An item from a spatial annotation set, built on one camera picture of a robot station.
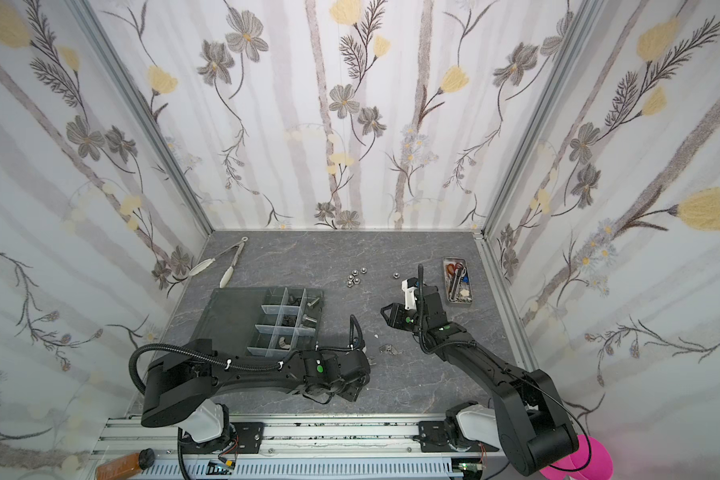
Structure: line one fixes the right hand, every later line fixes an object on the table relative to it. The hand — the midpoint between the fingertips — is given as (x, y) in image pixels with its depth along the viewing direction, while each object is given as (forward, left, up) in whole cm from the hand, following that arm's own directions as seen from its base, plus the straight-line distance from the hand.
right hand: (380, 304), depth 85 cm
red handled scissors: (+22, -29, -11) cm, 38 cm away
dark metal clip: (-9, +28, -12) cm, 32 cm away
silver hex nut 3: (+17, +9, -13) cm, 23 cm away
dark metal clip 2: (-8, -3, -12) cm, 15 cm away
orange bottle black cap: (-40, +57, -8) cm, 70 cm away
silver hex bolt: (+5, +23, -12) cm, 26 cm away
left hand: (-19, +6, -10) cm, 22 cm away
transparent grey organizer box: (-1, +37, -13) cm, 39 cm away
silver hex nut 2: (+19, +8, -13) cm, 25 cm away
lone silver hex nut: (+19, -7, -13) cm, 24 cm away
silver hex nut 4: (+16, +7, -12) cm, 22 cm away
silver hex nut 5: (+15, +10, -13) cm, 22 cm away
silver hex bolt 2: (0, +23, -11) cm, 26 cm away
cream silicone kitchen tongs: (+17, +53, -13) cm, 57 cm away
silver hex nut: (+21, +5, -13) cm, 25 cm away
